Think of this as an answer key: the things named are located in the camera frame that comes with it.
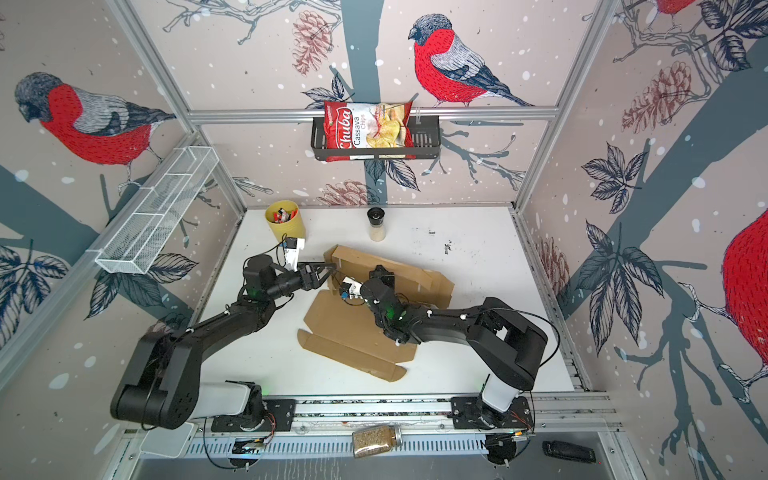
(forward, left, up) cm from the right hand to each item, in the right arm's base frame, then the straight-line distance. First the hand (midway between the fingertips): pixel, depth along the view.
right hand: (379, 269), depth 85 cm
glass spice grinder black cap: (+23, +4, -6) cm, 24 cm away
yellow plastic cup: (+22, +36, -2) cm, 43 cm away
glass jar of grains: (-40, -2, -10) cm, 41 cm away
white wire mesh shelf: (-5, +57, +18) cm, 60 cm away
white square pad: (-42, +49, -13) cm, 66 cm away
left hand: (-2, +14, +4) cm, 14 cm away
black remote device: (-39, -46, -15) cm, 62 cm away
